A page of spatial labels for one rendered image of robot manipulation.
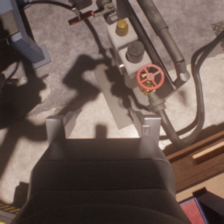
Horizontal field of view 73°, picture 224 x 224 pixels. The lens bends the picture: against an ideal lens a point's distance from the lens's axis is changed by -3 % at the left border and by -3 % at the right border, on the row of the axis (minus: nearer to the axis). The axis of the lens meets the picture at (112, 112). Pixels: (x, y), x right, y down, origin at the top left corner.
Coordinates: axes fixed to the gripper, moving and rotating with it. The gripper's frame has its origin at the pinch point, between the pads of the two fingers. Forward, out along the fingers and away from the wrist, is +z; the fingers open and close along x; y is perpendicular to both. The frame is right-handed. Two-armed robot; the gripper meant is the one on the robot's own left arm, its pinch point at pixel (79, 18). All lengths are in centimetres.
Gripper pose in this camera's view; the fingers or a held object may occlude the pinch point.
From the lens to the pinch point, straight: 56.6
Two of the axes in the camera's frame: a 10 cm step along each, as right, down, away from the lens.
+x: -4.0, -9.0, 1.6
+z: 0.9, 1.3, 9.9
